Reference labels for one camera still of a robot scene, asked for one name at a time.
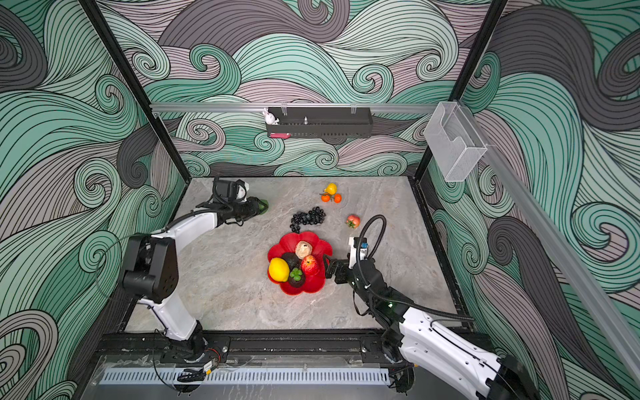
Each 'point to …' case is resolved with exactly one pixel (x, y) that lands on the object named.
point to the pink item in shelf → (280, 135)
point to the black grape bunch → (315, 216)
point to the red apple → (308, 262)
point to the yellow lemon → (279, 269)
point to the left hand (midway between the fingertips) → (264, 205)
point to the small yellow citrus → (331, 188)
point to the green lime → (262, 206)
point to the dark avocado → (293, 261)
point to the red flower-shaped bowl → (320, 248)
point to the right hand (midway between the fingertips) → (332, 257)
